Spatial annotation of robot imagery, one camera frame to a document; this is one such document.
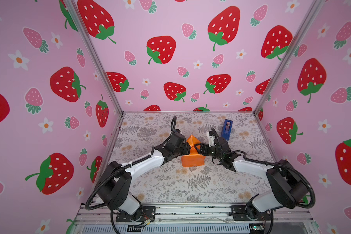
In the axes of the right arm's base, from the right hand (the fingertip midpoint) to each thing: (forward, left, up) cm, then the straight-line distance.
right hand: (195, 148), depth 86 cm
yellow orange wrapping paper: (-5, 0, -4) cm, 7 cm away
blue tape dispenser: (+22, -23, -7) cm, 33 cm away
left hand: (0, +3, 0) cm, 3 cm away
